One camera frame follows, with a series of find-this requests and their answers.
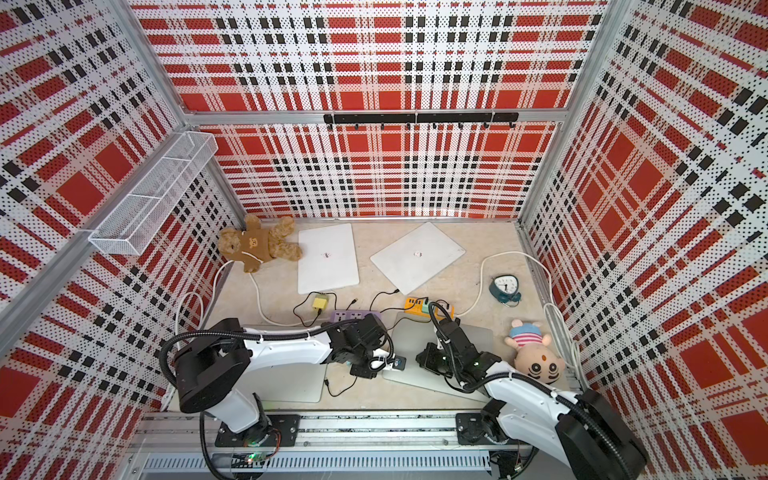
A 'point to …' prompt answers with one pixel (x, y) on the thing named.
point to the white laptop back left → (329, 259)
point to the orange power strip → (414, 305)
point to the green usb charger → (425, 308)
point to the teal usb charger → (400, 363)
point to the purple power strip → (343, 315)
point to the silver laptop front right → (411, 333)
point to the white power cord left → (204, 318)
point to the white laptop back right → (414, 259)
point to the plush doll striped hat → (534, 357)
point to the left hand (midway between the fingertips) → (380, 356)
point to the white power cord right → (547, 307)
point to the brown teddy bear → (254, 244)
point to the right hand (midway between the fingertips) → (420, 357)
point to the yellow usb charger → (321, 303)
